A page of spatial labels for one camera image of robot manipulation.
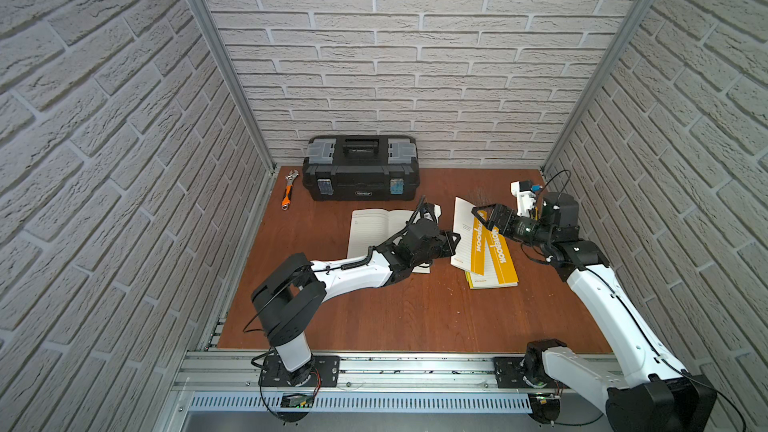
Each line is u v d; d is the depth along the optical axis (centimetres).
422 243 61
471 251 82
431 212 71
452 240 78
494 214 65
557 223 56
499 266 90
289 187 110
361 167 98
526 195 67
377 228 101
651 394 37
